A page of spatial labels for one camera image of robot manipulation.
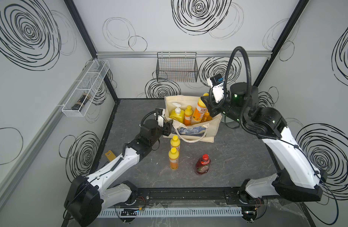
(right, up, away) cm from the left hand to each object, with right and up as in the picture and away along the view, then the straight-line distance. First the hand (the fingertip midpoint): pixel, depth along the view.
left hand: (168, 119), depth 78 cm
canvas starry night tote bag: (+17, -9, +9) cm, 21 cm away
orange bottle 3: (+3, -18, -9) cm, 20 cm away
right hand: (+17, +11, -21) cm, 29 cm away
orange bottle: (+12, +3, +9) cm, 15 cm away
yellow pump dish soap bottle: (+5, +3, +6) cm, 9 cm away
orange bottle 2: (+4, -12, -4) cm, 13 cm away
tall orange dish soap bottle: (+23, +1, +9) cm, 25 cm away
